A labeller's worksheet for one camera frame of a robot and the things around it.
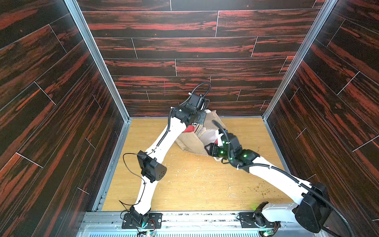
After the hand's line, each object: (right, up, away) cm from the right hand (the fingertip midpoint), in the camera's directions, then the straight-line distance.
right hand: (210, 145), depth 81 cm
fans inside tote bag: (-4, +9, +20) cm, 22 cm away
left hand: (-5, +17, +1) cm, 18 cm away
